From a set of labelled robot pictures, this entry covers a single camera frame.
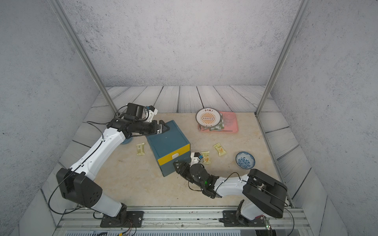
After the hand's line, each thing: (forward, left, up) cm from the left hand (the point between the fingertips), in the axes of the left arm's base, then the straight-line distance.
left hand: (166, 129), depth 78 cm
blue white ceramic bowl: (-6, -46, -25) cm, 53 cm away
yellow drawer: (-12, -4, -6) cm, 14 cm away
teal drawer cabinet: (-8, -2, -5) cm, 10 cm away
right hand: (-15, -4, -13) cm, 20 cm away
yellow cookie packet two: (+1, -32, -25) cm, 41 cm away
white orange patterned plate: (+30, -26, -23) cm, 46 cm away
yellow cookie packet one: (+4, +21, -25) cm, 33 cm away
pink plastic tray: (+23, -43, -23) cm, 54 cm away
